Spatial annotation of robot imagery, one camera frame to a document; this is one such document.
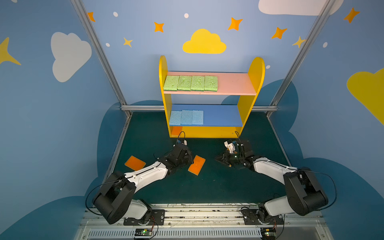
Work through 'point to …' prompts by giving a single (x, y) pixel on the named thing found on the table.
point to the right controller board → (268, 233)
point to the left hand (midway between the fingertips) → (194, 155)
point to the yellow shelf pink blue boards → (225, 111)
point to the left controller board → (143, 232)
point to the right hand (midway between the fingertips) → (216, 157)
